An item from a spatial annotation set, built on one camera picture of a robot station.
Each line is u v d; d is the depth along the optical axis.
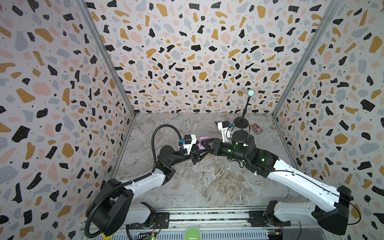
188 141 0.60
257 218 0.74
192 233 0.69
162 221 0.73
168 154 0.59
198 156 0.65
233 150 0.55
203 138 0.65
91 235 0.39
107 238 0.68
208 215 0.77
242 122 1.17
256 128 1.13
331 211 0.41
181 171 0.90
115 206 0.41
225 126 0.60
